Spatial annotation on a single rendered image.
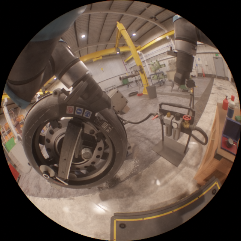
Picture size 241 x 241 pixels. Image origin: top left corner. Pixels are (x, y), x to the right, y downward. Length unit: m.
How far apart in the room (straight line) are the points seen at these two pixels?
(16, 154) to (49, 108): 3.93
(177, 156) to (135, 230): 0.82
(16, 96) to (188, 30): 0.46
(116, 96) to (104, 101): 0.15
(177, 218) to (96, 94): 0.69
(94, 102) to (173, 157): 0.93
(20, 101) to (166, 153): 1.10
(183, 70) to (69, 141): 0.55
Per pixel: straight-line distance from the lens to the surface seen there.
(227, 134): 0.71
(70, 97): 0.20
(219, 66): 10.35
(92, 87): 0.25
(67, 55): 0.24
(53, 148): 0.62
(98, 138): 0.54
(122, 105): 0.43
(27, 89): 0.17
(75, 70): 0.23
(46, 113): 0.39
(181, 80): 0.36
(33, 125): 0.45
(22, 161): 4.24
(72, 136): 0.37
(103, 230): 1.04
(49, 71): 0.22
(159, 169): 0.92
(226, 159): 0.60
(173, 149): 1.05
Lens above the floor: 0.85
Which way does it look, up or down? 26 degrees down
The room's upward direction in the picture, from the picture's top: 23 degrees counter-clockwise
